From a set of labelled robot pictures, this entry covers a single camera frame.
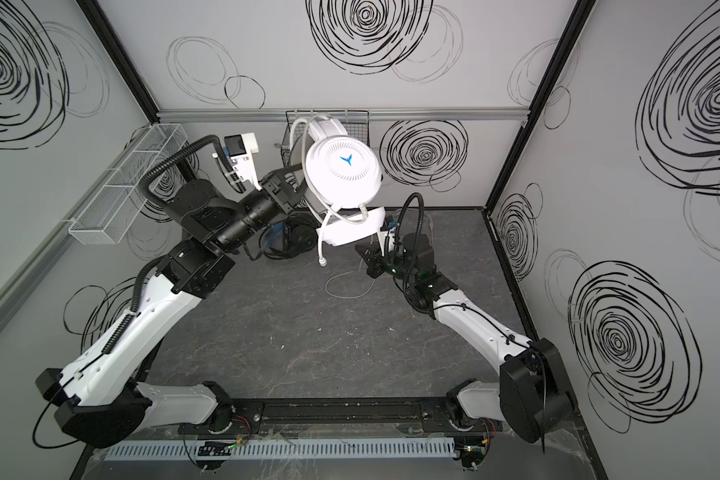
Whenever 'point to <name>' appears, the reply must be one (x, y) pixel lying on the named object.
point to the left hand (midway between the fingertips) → (313, 166)
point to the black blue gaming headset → (290, 236)
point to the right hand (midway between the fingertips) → (353, 246)
